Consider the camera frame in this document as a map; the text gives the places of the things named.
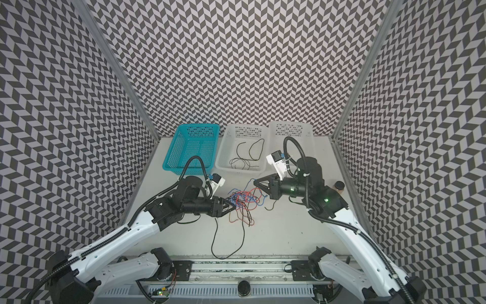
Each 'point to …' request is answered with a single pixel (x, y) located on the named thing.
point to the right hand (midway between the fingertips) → (257, 183)
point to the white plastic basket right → (303, 133)
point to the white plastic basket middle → (243, 148)
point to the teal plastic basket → (201, 140)
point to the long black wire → (242, 242)
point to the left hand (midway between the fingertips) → (232, 206)
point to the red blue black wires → (246, 201)
